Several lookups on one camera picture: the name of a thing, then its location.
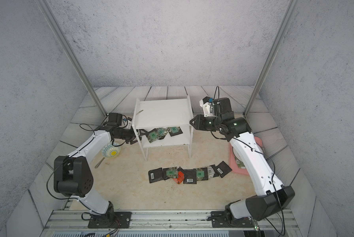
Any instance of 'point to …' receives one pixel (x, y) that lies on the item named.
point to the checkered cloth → (240, 163)
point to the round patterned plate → (237, 156)
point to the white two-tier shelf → (152, 113)
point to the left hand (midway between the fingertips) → (147, 134)
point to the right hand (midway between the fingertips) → (192, 122)
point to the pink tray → (233, 167)
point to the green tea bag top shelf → (172, 172)
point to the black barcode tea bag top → (216, 173)
